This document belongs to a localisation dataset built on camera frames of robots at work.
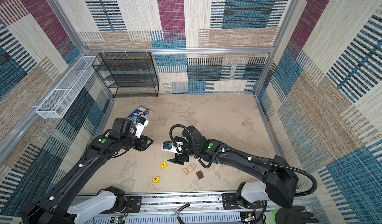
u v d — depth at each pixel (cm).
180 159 64
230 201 73
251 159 46
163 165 85
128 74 111
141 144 66
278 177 41
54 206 38
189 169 83
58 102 71
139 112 107
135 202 74
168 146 61
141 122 67
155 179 79
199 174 82
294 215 69
